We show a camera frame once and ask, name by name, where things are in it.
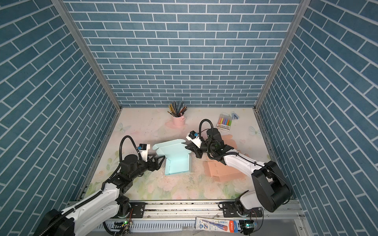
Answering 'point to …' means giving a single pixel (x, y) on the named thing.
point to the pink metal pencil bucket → (178, 122)
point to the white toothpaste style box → (221, 225)
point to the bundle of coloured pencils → (177, 109)
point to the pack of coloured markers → (224, 122)
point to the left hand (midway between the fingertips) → (160, 156)
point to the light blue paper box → (176, 155)
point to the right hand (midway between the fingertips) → (186, 144)
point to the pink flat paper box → (218, 170)
